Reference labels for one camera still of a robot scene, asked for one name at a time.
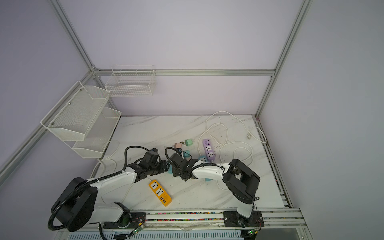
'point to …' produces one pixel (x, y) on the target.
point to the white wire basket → (131, 82)
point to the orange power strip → (164, 196)
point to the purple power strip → (208, 149)
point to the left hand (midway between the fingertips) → (165, 169)
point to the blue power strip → (203, 158)
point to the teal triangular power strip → (170, 170)
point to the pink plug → (178, 145)
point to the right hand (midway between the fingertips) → (174, 168)
